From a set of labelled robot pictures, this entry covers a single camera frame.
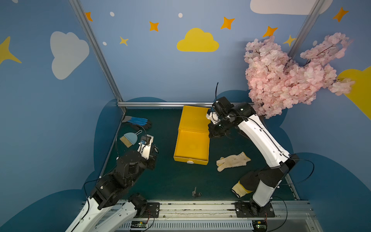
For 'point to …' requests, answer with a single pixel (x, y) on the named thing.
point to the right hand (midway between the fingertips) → (210, 134)
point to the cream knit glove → (234, 160)
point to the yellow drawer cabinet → (194, 124)
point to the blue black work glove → (137, 123)
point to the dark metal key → (196, 194)
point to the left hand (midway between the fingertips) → (153, 145)
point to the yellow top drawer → (192, 147)
